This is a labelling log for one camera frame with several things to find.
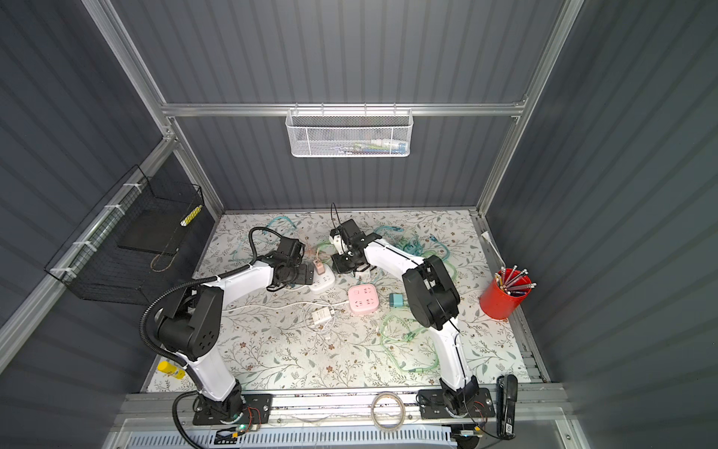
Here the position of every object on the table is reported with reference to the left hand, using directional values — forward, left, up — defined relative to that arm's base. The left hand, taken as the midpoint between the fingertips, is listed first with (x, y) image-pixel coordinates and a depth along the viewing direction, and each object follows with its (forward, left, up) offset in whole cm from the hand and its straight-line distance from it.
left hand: (298, 274), depth 97 cm
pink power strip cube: (-11, -22, 0) cm, 25 cm away
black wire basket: (-4, +38, +23) cm, 45 cm away
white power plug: (-15, -9, -1) cm, 18 cm away
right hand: (+1, -15, +2) cm, 15 cm away
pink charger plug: (0, -8, +4) cm, 9 cm away
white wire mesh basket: (+62, -20, +19) cm, 68 cm away
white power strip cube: (-3, -9, -1) cm, 9 cm away
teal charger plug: (-12, -33, -1) cm, 35 cm away
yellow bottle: (-31, +30, +4) cm, 43 cm away
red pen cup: (-17, -62, +13) cm, 66 cm away
